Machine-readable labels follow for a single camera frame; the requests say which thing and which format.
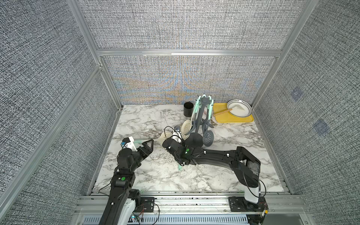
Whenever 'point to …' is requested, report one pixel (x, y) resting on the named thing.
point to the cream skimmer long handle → (187, 125)
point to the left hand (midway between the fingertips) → (152, 142)
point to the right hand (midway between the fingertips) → (171, 136)
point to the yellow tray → (227, 117)
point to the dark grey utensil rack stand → (196, 139)
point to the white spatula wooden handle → (235, 107)
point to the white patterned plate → (244, 105)
